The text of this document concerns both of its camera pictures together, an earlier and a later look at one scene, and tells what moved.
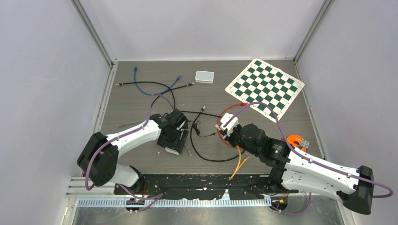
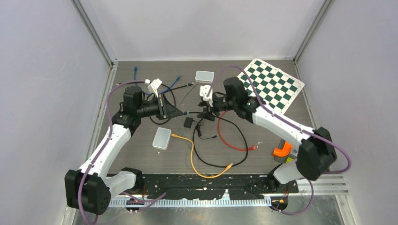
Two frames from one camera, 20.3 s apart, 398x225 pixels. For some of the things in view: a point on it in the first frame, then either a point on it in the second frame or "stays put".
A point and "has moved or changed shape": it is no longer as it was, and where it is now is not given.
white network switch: (171, 151) has moved or changed shape
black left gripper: (177, 144) to (165, 109)
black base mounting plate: (256, 186) stays put
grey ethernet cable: (188, 151) to (175, 118)
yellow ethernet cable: (239, 165) to (192, 153)
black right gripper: (229, 138) to (207, 114)
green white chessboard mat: (259, 82) stays put
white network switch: (204, 77) stays put
